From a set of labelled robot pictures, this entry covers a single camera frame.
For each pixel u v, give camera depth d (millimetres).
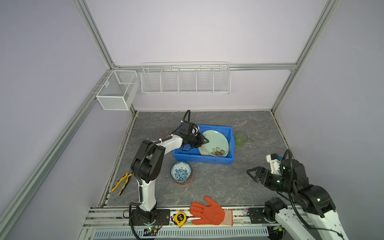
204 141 887
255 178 597
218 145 957
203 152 938
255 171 616
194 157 873
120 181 846
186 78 983
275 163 619
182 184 783
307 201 442
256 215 736
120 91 1017
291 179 491
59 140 580
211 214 738
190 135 841
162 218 734
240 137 1019
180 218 720
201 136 862
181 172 813
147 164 517
